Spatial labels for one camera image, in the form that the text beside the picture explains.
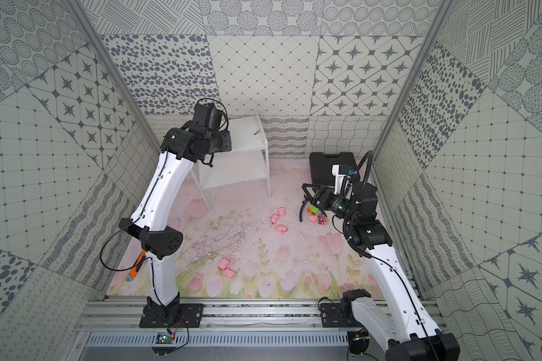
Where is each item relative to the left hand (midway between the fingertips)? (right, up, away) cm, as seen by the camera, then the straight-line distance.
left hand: (232, 139), depth 74 cm
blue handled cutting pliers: (+27, -25, +29) cm, 47 cm away
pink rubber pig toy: (+31, -31, +23) cm, 49 cm away
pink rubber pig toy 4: (+17, -35, +18) cm, 43 cm away
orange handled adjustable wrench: (-40, -49, +9) cm, 64 cm away
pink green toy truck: (+34, -31, +21) cm, 51 cm away
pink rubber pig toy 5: (-5, -46, +10) cm, 47 cm away
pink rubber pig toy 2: (+17, -28, +24) cm, 41 cm away
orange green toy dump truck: (+31, -27, +24) cm, 48 cm away
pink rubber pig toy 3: (+13, -31, +21) cm, 40 cm away
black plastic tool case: (+37, -7, +43) cm, 57 cm away
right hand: (+25, -17, -3) cm, 30 cm away
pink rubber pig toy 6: (-3, -49, +7) cm, 49 cm away
